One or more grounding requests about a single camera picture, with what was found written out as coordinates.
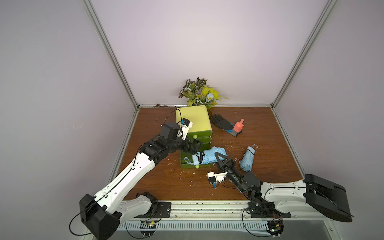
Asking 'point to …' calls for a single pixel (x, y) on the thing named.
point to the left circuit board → (148, 228)
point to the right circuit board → (276, 227)
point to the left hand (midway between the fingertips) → (197, 141)
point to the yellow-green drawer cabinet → (201, 129)
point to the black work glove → (225, 125)
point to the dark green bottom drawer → (183, 164)
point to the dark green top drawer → (200, 134)
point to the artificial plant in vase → (198, 93)
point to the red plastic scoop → (238, 126)
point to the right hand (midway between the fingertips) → (222, 150)
